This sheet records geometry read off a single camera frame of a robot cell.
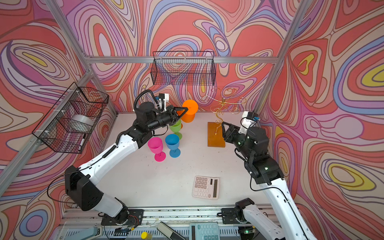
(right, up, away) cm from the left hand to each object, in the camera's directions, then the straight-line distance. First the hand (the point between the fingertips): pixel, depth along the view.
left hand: (189, 109), depth 66 cm
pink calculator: (+9, -42, +15) cm, 45 cm away
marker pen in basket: (-53, -16, +6) cm, 56 cm away
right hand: (+16, -8, -1) cm, 18 cm away
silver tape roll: (-53, -4, +7) cm, 54 cm away
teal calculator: (+7, -56, +2) cm, 57 cm away
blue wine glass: (-11, -17, +23) cm, 30 cm away
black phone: (-9, -56, 0) cm, 57 cm away
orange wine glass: (0, -2, +11) cm, 11 cm away
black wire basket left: (-56, -6, +3) cm, 56 cm away
